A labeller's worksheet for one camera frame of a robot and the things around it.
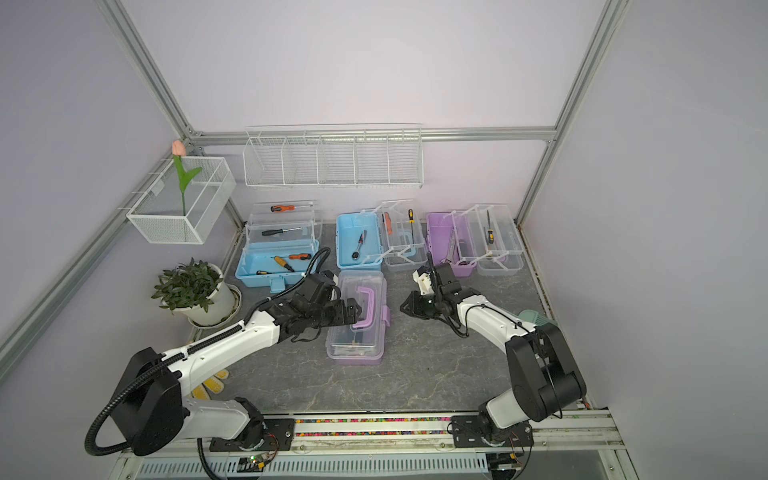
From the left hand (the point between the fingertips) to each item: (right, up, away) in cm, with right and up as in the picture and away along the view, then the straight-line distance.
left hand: (348, 314), depth 83 cm
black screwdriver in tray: (-32, +25, +27) cm, 49 cm away
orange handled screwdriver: (-21, +16, +25) cm, 36 cm away
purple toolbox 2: (+35, +21, +30) cm, 51 cm away
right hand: (+15, +1, +4) cm, 16 cm away
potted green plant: (-44, +8, -2) cm, 44 cm away
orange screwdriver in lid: (-29, +34, +27) cm, 52 cm away
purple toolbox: (+4, -7, -3) cm, 9 cm away
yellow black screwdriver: (+19, +31, +25) cm, 44 cm away
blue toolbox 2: (-1, +21, +30) cm, 37 cm away
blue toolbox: (-28, +20, +22) cm, 41 cm away
